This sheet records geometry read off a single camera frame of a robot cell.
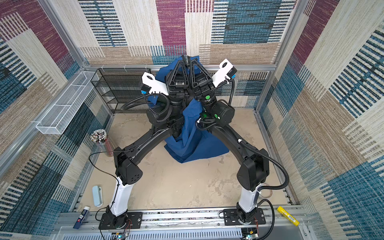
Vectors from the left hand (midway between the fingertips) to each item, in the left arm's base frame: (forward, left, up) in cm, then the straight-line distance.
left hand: (183, 61), depth 41 cm
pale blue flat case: (-17, +47, -63) cm, 80 cm away
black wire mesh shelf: (+52, +51, -46) cm, 86 cm away
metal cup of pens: (+10, +48, -48) cm, 69 cm away
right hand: (+1, 0, -1) cm, 1 cm away
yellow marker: (-29, -49, -63) cm, 85 cm away
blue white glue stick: (-26, +52, -64) cm, 87 cm away
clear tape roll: (-25, -26, -33) cm, 49 cm away
